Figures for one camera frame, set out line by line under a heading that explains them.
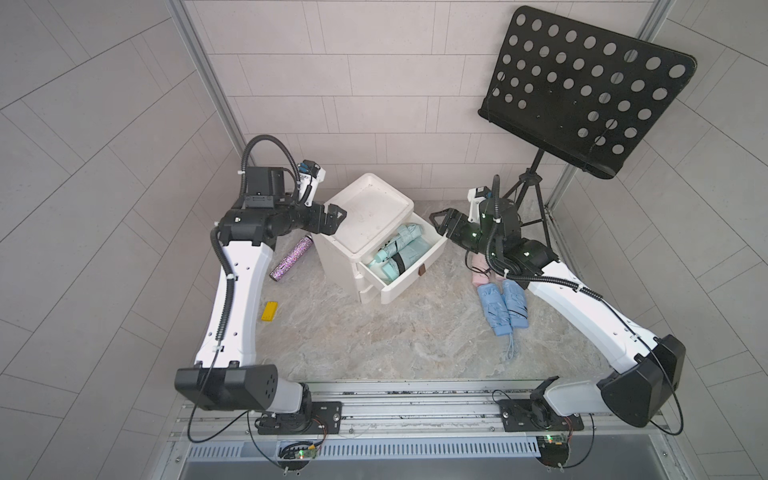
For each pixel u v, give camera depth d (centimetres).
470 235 62
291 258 99
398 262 79
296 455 66
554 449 68
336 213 61
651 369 38
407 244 83
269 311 88
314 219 60
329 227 61
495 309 87
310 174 59
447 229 64
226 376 37
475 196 66
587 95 65
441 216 65
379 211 85
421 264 77
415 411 74
